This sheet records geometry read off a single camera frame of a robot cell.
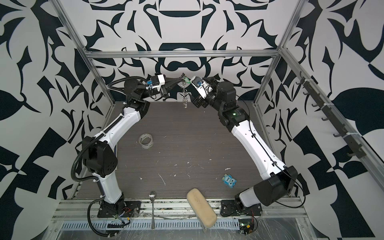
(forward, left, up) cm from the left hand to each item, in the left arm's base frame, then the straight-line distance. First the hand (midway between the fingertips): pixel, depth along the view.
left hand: (182, 72), depth 61 cm
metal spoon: (-35, +17, -49) cm, 63 cm away
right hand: (+1, -7, -6) cm, 10 cm away
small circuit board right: (-49, -28, -51) cm, 76 cm away
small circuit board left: (-47, +33, -53) cm, 78 cm away
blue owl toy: (-29, -23, -49) cm, 61 cm away
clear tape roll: (-2, +26, -50) cm, 56 cm away
